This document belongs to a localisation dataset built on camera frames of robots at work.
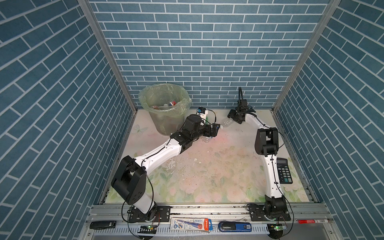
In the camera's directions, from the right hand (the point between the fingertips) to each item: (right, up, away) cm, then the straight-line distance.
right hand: (230, 114), depth 114 cm
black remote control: (-68, -53, -47) cm, 98 cm away
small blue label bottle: (-19, -17, -15) cm, 29 cm away
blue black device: (-9, -53, -48) cm, 72 cm away
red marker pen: (+31, -53, -43) cm, 75 cm away
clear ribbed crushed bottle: (-3, -7, -4) cm, 9 cm away
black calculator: (+26, -35, -27) cm, 52 cm away
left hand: (-16, -7, -33) cm, 37 cm away
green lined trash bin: (-47, +7, -8) cm, 48 cm away
